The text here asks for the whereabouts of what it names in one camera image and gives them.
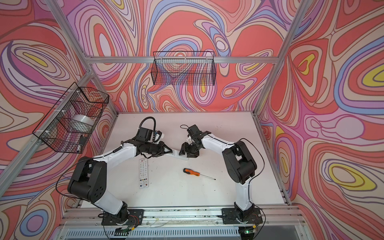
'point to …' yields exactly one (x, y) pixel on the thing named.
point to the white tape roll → (84, 118)
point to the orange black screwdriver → (191, 172)
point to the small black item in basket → (83, 139)
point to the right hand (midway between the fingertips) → (184, 157)
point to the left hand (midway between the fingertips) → (172, 150)
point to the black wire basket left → (69, 126)
